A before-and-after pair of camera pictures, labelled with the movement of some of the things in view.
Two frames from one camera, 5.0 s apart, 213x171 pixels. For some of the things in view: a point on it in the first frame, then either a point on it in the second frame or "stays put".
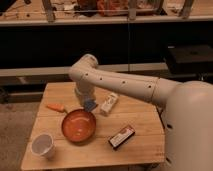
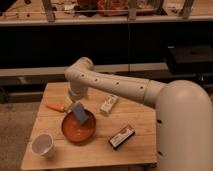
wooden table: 124,129 stays put
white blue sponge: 90,105 to 80,113
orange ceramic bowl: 79,125 stays put
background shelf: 88,12 stays put
